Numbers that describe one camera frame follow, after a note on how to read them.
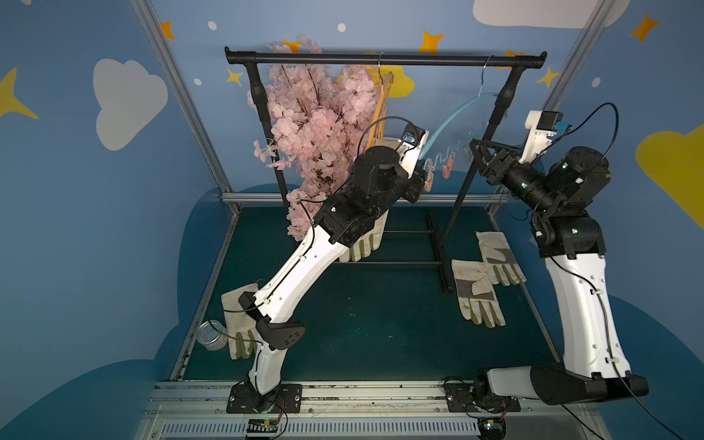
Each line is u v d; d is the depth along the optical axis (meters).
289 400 0.74
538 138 0.48
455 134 0.55
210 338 0.79
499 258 1.04
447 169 0.71
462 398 0.75
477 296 0.96
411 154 0.48
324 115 0.73
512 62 0.56
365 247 0.84
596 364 0.38
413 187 0.53
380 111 0.59
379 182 0.42
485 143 0.53
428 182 0.68
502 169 0.49
